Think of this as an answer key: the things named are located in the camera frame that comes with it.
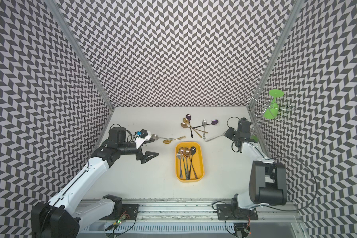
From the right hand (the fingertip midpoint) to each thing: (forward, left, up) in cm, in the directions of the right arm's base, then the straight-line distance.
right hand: (227, 133), depth 92 cm
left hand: (-15, +42, +10) cm, 46 cm away
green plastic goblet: (0, -19, +20) cm, 28 cm away
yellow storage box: (-13, +19, -11) cm, 25 cm away
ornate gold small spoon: (-1, +39, -8) cm, 40 cm away
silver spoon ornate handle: (-11, +30, -9) cm, 34 cm away
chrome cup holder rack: (+23, -29, +1) cm, 37 cm away
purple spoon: (+13, +6, -6) cm, 16 cm away
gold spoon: (+18, +26, -9) cm, 33 cm away
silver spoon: (+7, -1, -11) cm, 13 cm away
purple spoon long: (+20, +24, -9) cm, 32 cm away
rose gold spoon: (+13, +27, -9) cm, 32 cm away
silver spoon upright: (+15, +13, -8) cm, 22 cm away
